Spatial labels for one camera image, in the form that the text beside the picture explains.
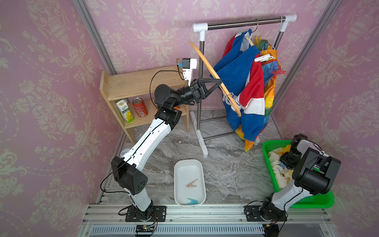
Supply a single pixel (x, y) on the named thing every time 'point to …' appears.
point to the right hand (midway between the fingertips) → (290, 166)
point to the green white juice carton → (122, 105)
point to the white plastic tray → (185, 171)
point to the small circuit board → (146, 228)
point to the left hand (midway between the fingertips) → (220, 86)
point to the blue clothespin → (194, 202)
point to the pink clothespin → (190, 185)
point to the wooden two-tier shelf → (185, 112)
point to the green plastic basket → (322, 201)
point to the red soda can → (140, 107)
